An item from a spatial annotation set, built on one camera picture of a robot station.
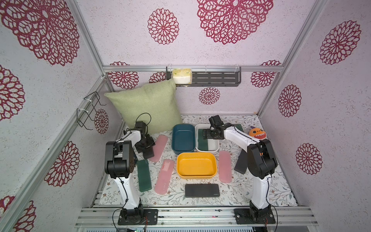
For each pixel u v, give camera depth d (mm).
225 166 931
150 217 735
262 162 529
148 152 950
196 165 917
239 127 1173
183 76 900
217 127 758
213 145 1027
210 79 945
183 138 1030
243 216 730
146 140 907
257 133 992
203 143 992
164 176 880
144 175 869
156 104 881
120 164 525
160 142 1080
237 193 817
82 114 727
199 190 815
